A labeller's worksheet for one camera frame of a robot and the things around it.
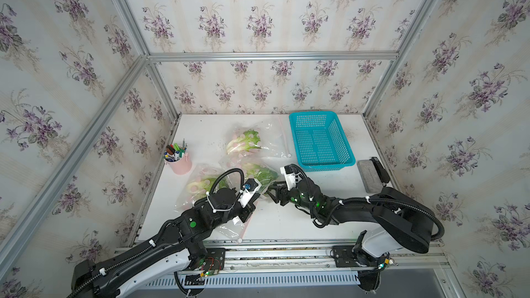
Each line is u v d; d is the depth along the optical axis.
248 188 0.60
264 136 1.09
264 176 0.83
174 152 0.90
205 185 0.84
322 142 1.08
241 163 0.92
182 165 0.93
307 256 0.75
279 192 0.73
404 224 0.44
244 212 0.62
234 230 0.79
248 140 0.98
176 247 0.48
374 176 0.92
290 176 0.74
